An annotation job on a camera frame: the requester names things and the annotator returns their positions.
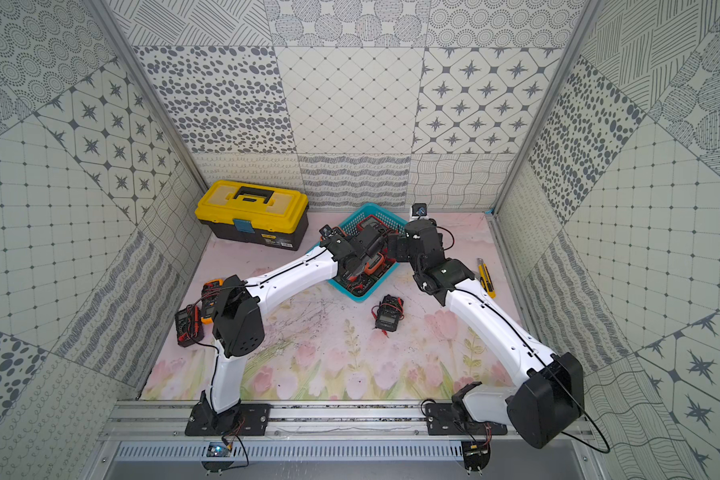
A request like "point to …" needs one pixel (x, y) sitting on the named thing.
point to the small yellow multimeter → (210, 294)
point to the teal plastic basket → (359, 284)
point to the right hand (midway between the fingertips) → (409, 239)
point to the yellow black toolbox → (255, 212)
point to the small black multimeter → (388, 314)
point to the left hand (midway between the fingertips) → (357, 251)
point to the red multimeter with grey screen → (371, 219)
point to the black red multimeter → (189, 325)
